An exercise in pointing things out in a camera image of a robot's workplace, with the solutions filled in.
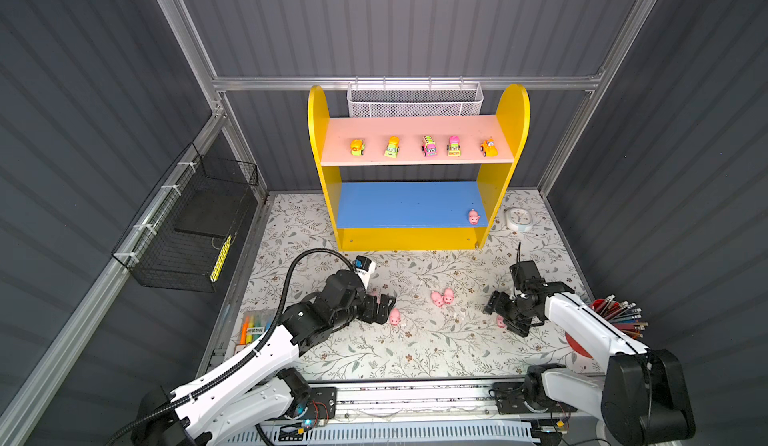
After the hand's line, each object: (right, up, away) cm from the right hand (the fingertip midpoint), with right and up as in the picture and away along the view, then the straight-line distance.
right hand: (498, 318), depth 86 cm
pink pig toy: (-6, +29, +6) cm, 30 cm away
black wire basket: (-83, +28, -12) cm, 89 cm away
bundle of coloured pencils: (+27, +5, -12) cm, 30 cm away
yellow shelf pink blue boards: (-23, +30, +10) cm, 39 cm away
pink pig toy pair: (-17, +5, +4) cm, 18 cm away
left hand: (-34, +9, -10) cm, 36 cm away
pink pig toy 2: (-30, 0, +1) cm, 30 cm away
